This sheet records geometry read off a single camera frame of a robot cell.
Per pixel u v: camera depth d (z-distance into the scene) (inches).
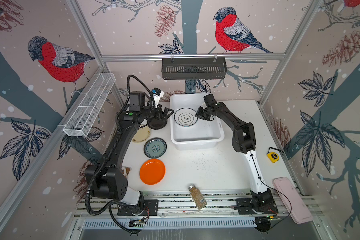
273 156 35.3
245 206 28.7
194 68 40.8
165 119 27.5
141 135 39.6
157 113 27.0
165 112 27.5
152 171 33.9
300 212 27.5
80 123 28.0
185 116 43.5
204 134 40.6
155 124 42.0
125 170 33.0
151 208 28.8
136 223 28.1
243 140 25.5
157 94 26.5
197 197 28.6
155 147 37.5
